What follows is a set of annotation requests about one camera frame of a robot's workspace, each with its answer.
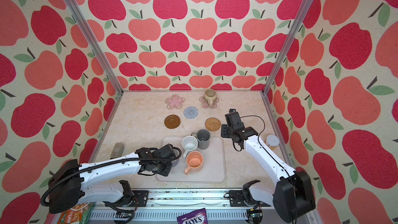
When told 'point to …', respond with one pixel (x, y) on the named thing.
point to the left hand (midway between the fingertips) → (171, 172)
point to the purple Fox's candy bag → (198, 216)
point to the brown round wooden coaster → (172, 121)
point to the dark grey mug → (203, 137)
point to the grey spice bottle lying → (117, 150)
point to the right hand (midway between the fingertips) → (230, 128)
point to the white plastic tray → (213, 169)
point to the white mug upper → (189, 143)
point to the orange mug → (194, 159)
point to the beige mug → (210, 96)
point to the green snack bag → (79, 214)
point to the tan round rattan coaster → (212, 124)
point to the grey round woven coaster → (190, 112)
